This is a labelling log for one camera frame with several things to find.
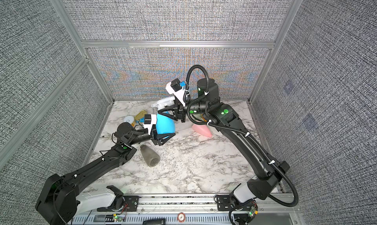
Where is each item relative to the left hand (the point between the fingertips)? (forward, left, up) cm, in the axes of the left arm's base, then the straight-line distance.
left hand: (175, 127), depth 64 cm
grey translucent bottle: (-4, +14, -25) cm, 29 cm away
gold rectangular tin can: (+31, +27, -29) cm, 51 cm away
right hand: (0, +5, +14) cm, 15 cm away
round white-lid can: (+26, +34, -27) cm, 51 cm away
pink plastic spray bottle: (+15, -16, -27) cm, 35 cm away
